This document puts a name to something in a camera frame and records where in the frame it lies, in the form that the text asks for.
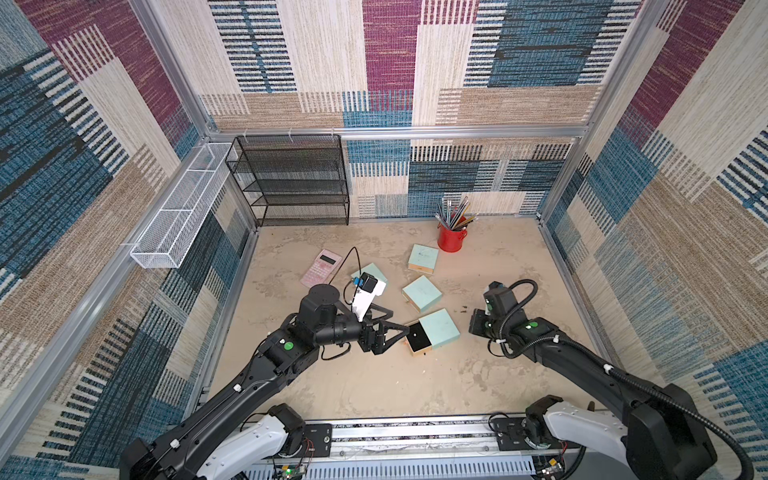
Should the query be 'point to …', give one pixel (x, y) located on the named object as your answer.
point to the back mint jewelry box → (423, 258)
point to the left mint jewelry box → (373, 270)
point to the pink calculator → (321, 269)
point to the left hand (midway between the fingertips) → (400, 323)
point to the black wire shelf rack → (293, 178)
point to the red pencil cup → (450, 240)
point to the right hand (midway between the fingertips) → (474, 325)
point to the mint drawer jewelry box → (431, 332)
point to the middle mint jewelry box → (422, 294)
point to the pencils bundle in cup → (455, 218)
